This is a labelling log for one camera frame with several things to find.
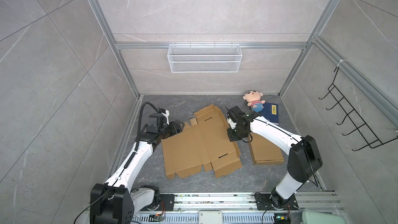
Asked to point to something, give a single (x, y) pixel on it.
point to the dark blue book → (270, 111)
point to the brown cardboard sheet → (207, 141)
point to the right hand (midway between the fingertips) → (231, 136)
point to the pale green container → (313, 217)
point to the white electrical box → (210, 217)
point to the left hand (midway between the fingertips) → (179, 123)
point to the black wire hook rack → (371, 139)
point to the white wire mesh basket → (204, 58)
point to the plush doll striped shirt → (253, 99)
